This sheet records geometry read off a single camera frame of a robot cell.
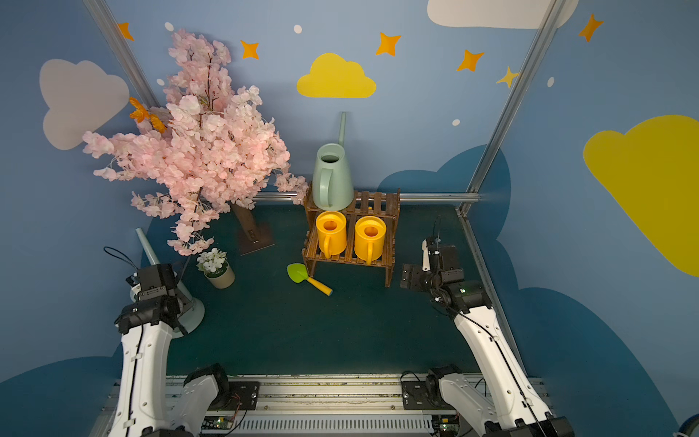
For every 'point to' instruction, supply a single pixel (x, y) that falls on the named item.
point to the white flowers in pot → (216, 268)
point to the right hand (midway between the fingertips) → (421, 269)
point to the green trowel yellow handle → (298, 273)
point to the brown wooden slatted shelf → (384, 205)
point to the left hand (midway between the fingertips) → (166, 306)
